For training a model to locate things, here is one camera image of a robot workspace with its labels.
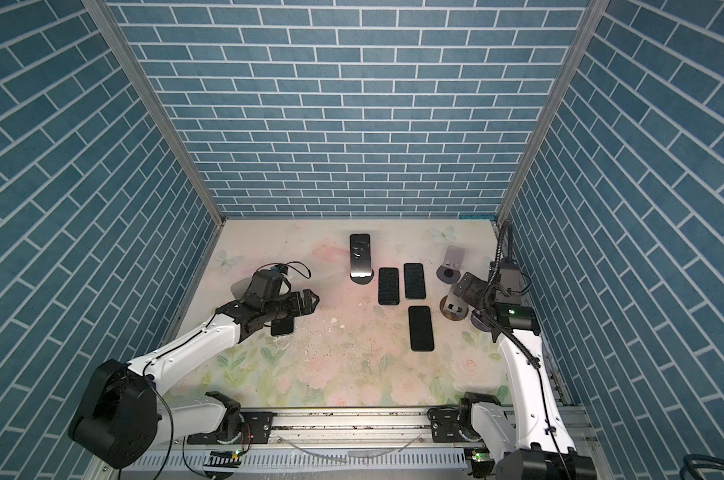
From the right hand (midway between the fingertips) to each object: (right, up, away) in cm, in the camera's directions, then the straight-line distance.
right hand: (471, 284), depth 79 cm
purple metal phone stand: (0, +1, +25) cm, 25 cm away
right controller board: (+1, -43, -6) cm, 44 cm away
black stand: (-69, -3, +13) cm, 70 cm away
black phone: (-22, -4, +23) cm, 32 cm away
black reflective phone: (-12, -15, +12) cm, 22 cm away
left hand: (-45, -6, +7) cm, 46 cm away
